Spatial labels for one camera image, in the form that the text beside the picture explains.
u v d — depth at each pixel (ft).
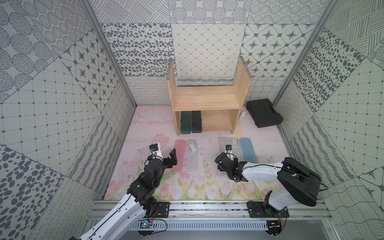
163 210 2.42
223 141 3.31
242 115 3.56
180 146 3.23
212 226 2.30
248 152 3.14
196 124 3.30
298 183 1.46
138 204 1.77
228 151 2.62
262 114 3.61
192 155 3.09
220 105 2.75
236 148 3.13
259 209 2.39
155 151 2.17
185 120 3.40
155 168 1.88
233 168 2.25
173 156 2.33
